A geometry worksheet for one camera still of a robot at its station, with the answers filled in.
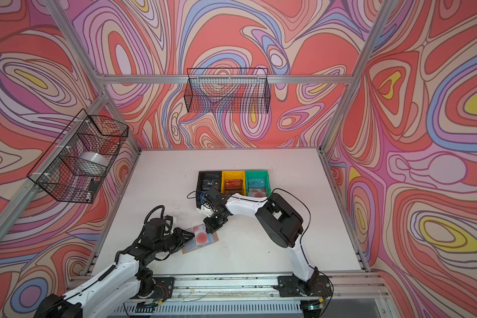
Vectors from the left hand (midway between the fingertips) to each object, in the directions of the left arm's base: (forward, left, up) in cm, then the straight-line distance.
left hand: (196, 235), depth 83 cm
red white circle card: (+1, -2, -2) cm, 3 cm away
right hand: (+2, -6, -4) cm, 7 cm away
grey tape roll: (+15, +34, +30) cm, 47 cm away
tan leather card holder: (-4, +2, -2) cm, 5 cm away
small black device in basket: (+11, +36, +22) cm, 44 cm away
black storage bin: (+30, -1, -2) cm, 30 cm away
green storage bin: (+29, -28, +5) cm, 41 cm away
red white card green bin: (+22, -28, -2) cm, 36 cm away
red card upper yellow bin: (+27, -16, -1) cm, 32 cm away
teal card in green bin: (+28, -27, -1) cm, 39 cm away
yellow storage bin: (+33, -15, -2) cm, 37 cm away
